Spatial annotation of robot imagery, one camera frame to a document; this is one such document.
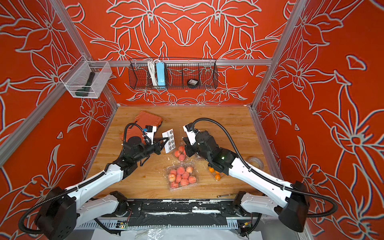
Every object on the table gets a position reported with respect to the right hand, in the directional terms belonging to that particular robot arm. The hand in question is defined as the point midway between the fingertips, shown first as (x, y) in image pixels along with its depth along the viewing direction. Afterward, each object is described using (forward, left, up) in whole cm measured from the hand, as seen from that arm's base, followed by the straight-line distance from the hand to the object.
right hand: (183, 136), depth 71 cm
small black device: (+41, -4, +3) cm, 41 cm away
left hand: (+2, +9, -6) cm, 11 cm away
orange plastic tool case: (+26, +32, -19) cm, 46 cm away
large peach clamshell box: (-12, +2, -22) cm, 25 cm away
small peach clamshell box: (+3, +3, -23) cm, 23 cm away
